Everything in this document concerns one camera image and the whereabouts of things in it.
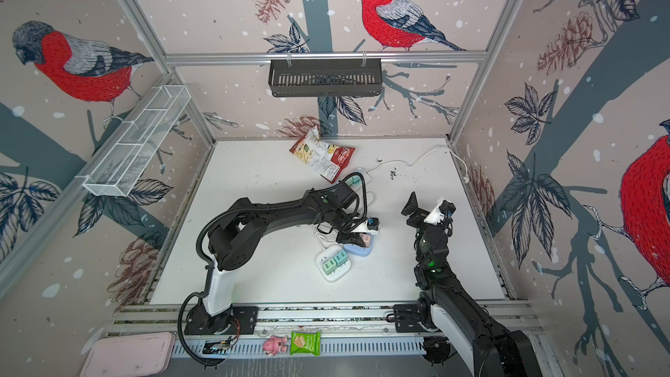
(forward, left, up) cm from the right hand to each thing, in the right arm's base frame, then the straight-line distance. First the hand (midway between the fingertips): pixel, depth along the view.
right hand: (424, 200), depth 80 cm
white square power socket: (-13, +30, -13) cm, 36 cm away
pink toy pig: (-38, +43, -14) cm, 59 cm away
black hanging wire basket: (+51, +38, +13) cm, 65 cm away
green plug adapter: (-18, +29, -10) cm, 36 cm away
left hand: (-8, +19, -12) cm, 24 cm away
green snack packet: (-37, +34, -14) cm, 52 cm away
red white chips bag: (+25, +33, -11) cm, 43 cm away
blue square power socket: (-11, +20, -14) cm, 27 cm away
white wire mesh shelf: (-2, +88, +17) cm, 90 cm away
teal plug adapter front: (-16, +26, -10) cm, 32 cm away
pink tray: (-42, +81, -13) cm, 92 cm away
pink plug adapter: (-9, +18, -9) cm, 22 cm away
